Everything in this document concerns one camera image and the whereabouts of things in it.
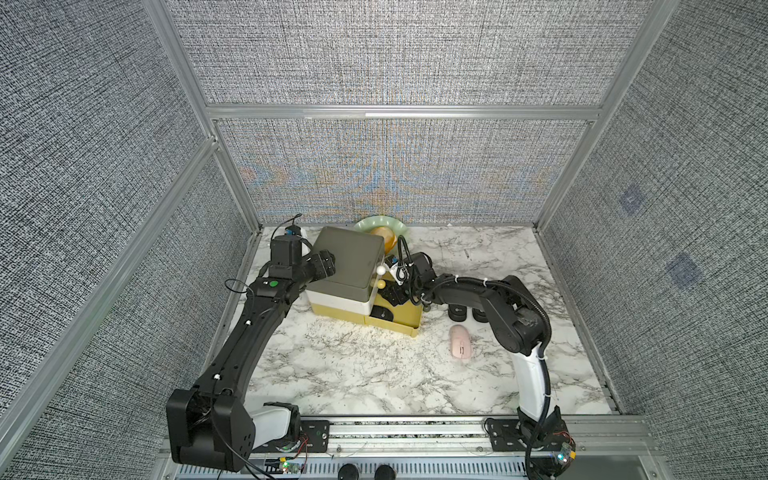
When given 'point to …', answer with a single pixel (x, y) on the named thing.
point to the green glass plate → (369, 223)
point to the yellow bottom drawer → (410, 312)
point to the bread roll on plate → (388, 235)
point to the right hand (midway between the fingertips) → (388, 280)
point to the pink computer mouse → (460, 342)
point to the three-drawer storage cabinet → (348, 294)
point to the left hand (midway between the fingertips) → (328, 256)
